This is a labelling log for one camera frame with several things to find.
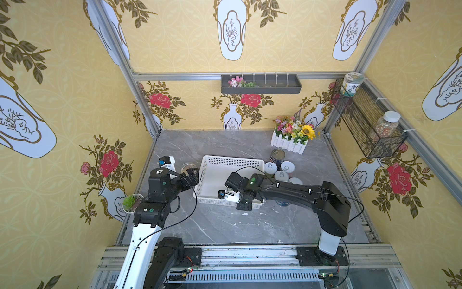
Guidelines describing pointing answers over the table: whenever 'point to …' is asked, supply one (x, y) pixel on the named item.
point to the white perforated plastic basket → (215, 171)
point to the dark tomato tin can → (277, 155)
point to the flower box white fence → (290, 133)
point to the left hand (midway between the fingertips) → (182, 172)
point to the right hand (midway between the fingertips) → (243, 195)
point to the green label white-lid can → (270, 169)
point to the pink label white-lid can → (287, 166)
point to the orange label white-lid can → (281, 176)
